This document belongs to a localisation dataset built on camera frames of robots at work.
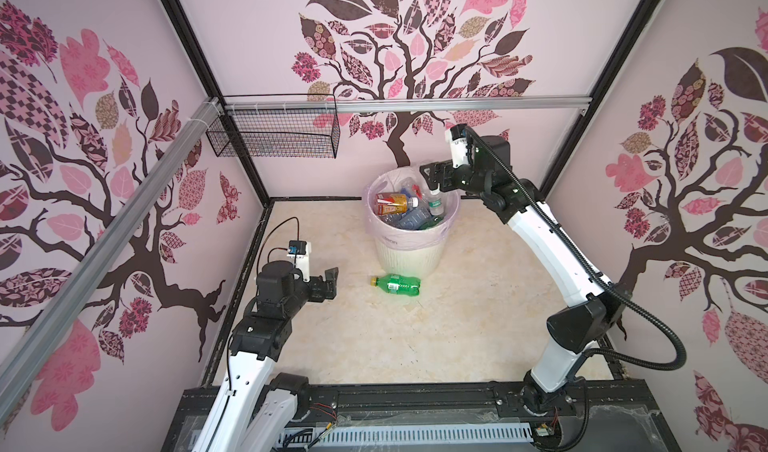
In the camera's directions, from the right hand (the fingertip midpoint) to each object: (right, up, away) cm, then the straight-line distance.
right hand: (436, 160), depth 73 cm
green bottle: (-10, -35, +17) cm, 40 cm away
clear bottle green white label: (+2, -10, +11) cm, 15 cm away
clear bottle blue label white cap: (-4, -14, +14) cm, 20 cm away
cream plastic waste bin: (-4, -28, +14) cm, 31 cm away
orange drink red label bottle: (-11, -10, +11) cm, 19 cm away
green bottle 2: (0, -16, +11) cm, 19 cm away
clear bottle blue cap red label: (-5, -5, +16) cm, 18 cm away
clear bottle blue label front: (-11, -15, +14) cm, 23 cm away
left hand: (-29, -29, +1) cm, 41 cm away
